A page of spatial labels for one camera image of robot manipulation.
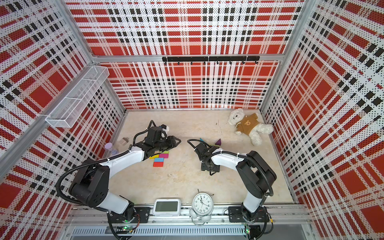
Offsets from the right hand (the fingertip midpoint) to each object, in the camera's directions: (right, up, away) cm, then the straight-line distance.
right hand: (211, 167), depth 90 cm
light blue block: (-33, +4, +4) cm, 34 cm away
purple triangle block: (+5, +14, +9) cm, 18 cm away
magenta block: (-31, +6, +6) cm, 32 cm away
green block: (-26, +11, -7) cm, 29 cm away
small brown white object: (-60, +15, +11) cm, 62 cm away
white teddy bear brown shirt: (+26, +26, +12) cm, 39 cm away
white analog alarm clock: (-6, -14, -16) cm, 22 cm away
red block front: (-34, +1, +3) cm, 34 cm away
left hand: (-19, +16, -1) cm, 25 cm away
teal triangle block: (-6, +15, +12) cm, 20 cm away
